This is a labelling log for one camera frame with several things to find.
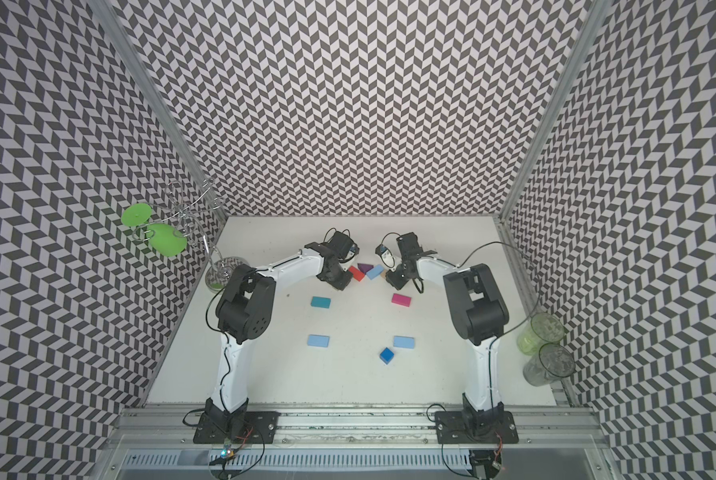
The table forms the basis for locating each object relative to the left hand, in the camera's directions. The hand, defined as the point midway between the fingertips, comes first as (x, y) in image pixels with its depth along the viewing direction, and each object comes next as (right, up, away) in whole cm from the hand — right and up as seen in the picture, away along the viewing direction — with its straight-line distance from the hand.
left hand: (339, 281), depth 100 cm
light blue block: (+12, +3, +1) cm, 13 cm away
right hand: (+18, +1, +2) cm, 19 cm away
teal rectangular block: (-5, -6, -4) cm, 9 cm away
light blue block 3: (+21, -17, -12) cm, 29 cm away
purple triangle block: (+9, +4, +2) cm, 10 cm away
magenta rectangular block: (+21, -5, -4) cm, 22 cm away
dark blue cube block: (+15, -19, -17) cm, 29 cm away
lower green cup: (-49, +14, -15) cm, 53 cm away
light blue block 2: (-5, -16, -12) cm, 21 cm away
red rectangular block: (+6, +2, +1) cm, 7 cm away
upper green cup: (-51, +21, -23) cm, 59 cm away
